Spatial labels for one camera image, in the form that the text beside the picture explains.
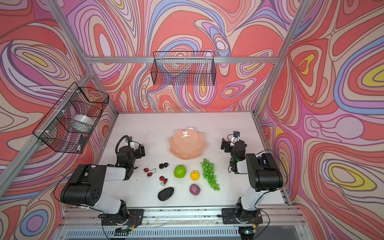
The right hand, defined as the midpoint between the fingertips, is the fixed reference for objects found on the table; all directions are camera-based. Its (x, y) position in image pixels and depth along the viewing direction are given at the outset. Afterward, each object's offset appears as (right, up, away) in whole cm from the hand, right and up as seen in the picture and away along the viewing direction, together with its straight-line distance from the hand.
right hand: (231, 141), depth 97 cm
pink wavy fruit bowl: (-29, -3, +4) cm, 30 cm away
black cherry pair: (-44, -15, -6) cm, 47 cm away
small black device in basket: (-80, +3, -23) cm, 84 cm away
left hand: (-61, -2, -3) cm, 62 cm away
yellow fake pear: (-24, -18, -14) cm, 33 cm away
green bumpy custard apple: (-32, -16, -15) cm, 39 cm away
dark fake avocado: (-40, -26, -20) cm, 51 cm away
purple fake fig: (-24, -24, -19) cm, 39 cm away
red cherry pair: (-53, -17, -9) cm, 56 cm away
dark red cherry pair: (-43, -21, -11) cm, 49 cm away
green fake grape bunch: (-16, -15, -12) cm, 26 cm away
